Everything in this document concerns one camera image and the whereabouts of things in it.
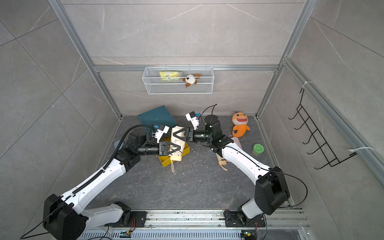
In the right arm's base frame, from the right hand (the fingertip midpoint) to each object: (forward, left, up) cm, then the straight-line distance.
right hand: (176, 136), depth 70 cm
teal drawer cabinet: (+22, +15, -9) cm, 28 cm away
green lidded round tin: (+8, -50, -27) cm, 57 cm away
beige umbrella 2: (+1, -25, -29) cm, 39 cm away
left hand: (-5, -2, -2) cm, 6 cm away
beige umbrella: (-9, 0, -4) cm, 10 cm away
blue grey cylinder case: (+16, +47, -28) cm, 57 cm away
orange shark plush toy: (+31, -42, -23) cm, 57 cm away
